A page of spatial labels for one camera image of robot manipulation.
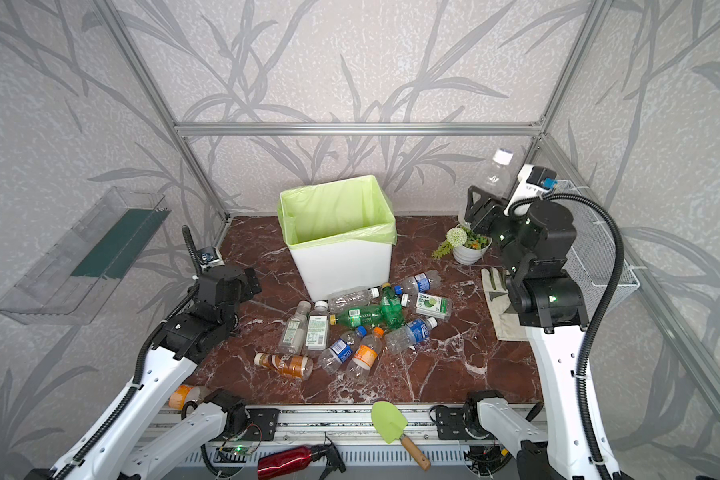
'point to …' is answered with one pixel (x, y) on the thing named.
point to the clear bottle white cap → (352, 297)
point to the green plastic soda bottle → (362, 316)
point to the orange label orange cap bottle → (365, 355)
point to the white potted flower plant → (467, 246)
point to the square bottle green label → (429, 304)
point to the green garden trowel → (389, 423)
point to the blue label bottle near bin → (420, 283)
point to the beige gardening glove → (507, 326)
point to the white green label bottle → (317, 330)
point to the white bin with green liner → (341, 235)
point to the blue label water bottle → (402, 338)
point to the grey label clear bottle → (294, 331)
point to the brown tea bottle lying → (295, 365)
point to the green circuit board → (235, 450)
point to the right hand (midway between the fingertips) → (480, 186)
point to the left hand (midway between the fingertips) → (238, 266)
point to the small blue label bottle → (340, 350)
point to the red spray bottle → (277, 465)
